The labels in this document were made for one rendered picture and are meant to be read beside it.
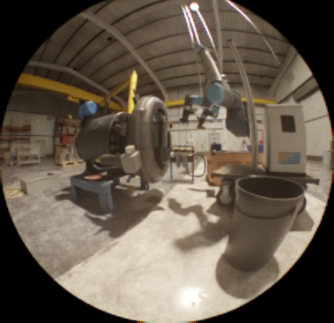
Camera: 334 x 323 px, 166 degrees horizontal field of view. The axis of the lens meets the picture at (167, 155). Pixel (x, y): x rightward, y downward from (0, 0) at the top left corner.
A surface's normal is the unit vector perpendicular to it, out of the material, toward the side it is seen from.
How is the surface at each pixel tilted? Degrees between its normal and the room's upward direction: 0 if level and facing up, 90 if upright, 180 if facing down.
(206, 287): 0
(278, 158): 90
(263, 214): 93
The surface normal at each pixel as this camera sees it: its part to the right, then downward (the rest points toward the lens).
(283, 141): -0.67, 0.04
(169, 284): 0.00, -1.00
